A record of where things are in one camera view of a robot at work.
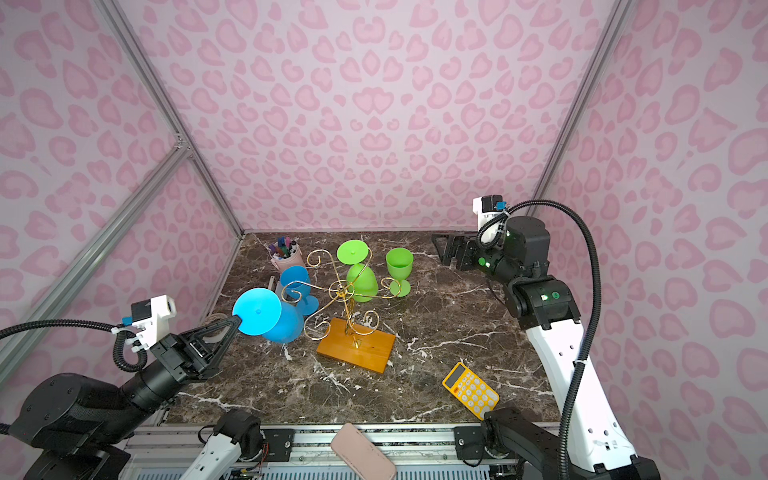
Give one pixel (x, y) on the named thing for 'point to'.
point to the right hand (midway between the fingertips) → (449, 237)
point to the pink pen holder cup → (295, 260)
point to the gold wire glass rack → (344, 292)
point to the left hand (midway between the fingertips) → (236, 325)
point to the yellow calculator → (471, 390)
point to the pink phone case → (361, 455)
